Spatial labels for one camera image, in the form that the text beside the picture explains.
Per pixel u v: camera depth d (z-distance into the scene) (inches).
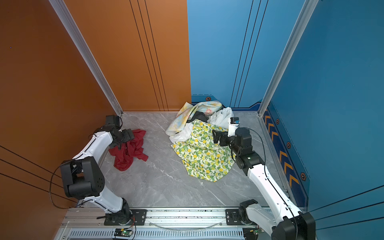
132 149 36.7
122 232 27.9
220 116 40.4
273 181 18.7
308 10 27.7
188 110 41.7
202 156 37.0
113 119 28.2
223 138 26.3
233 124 25.4
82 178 18.0
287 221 15.1
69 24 29.1
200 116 43.8
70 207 31.0
